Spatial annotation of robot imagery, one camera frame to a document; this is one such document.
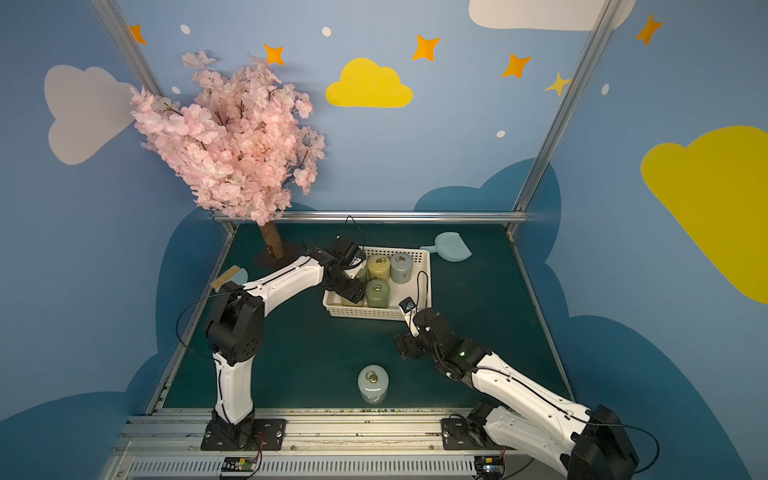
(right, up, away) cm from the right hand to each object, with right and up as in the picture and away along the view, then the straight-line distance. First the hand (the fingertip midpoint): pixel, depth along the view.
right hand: (415, 322), depth 82 cm
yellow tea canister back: (-11, +15, +16) cm, 25 cm away
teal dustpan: (+17, +22, +33) cm, 43 cm away
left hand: (-19, +9, +13) cm, 24 cm away
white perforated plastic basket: (+3, +7, +19) cm, 21 cm away
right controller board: (+18, -34, -9) cm, 39 cm away
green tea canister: (-11, +7, +11) cm, 17 cm away
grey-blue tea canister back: (-3, +14, +19) cm, 24 cm away
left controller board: (-44, -32, -11) cm, 56 cm away
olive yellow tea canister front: (-20, +5, +4) cm, 21 cm away
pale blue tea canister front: (-11, -14, -8) cm, 19 cm away
